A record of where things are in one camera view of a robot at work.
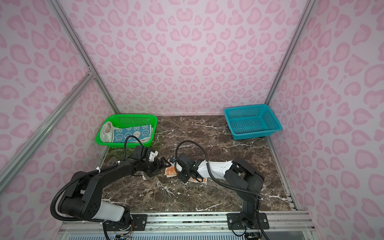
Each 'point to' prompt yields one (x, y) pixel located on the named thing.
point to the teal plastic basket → (251, 121)
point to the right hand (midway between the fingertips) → (181, 172)
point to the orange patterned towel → (171, 171)
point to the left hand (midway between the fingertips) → (167, 166)
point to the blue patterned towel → (141, 132)
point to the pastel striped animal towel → (106, 132)
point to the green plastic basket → (128, 120)
